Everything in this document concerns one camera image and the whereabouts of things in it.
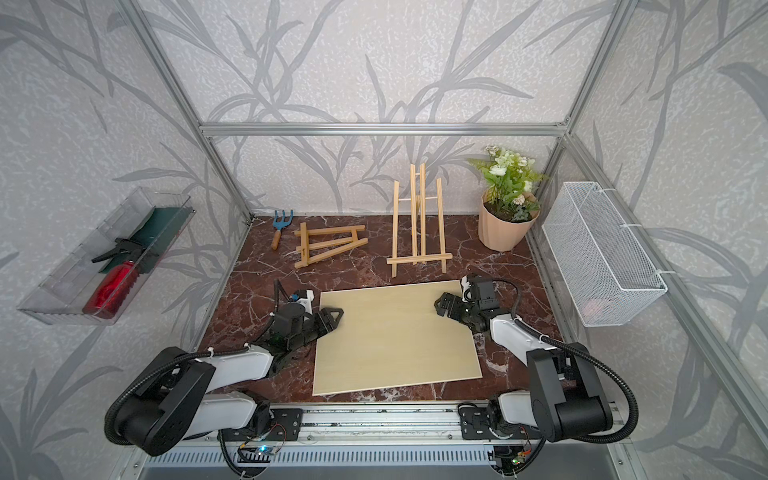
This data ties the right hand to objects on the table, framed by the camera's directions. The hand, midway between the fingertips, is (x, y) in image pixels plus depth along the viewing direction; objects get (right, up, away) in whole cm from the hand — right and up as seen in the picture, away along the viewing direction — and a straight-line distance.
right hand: (444, 305), depth 91 cm
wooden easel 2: (-8, +23, +4) cm, 25 cm away
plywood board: (-16, -9, -2) cm, 18 cm away
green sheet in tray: (-72, +22, -21) cm, 78 cm away
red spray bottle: (-70, +10, -34) cm, 78 cm away
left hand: (-32, -3, -3) cm, 32 cm away
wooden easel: (-44, +19, +20) cm, 52 cm away
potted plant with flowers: (+25, +33, +13) cm, 43 cm away
